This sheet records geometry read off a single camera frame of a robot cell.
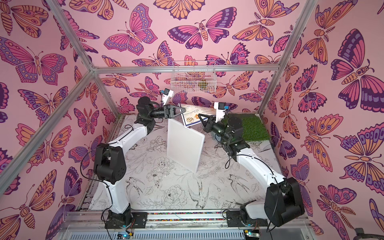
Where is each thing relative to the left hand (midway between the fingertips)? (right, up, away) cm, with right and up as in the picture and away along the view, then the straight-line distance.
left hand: (186, 112), depth 74 cm
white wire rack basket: (+4, +25, +21) cm, 33 cm away
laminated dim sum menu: (+2, -2, -1) cm, 3 cm away
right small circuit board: (+31, -58, -3) cm, 66 cm away
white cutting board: (-2, -19, +20) cm, 28 cm away
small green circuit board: (-29, -59, -3) cm, 66 cm away
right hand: (+7, -1, -3) cm, 8 cm away
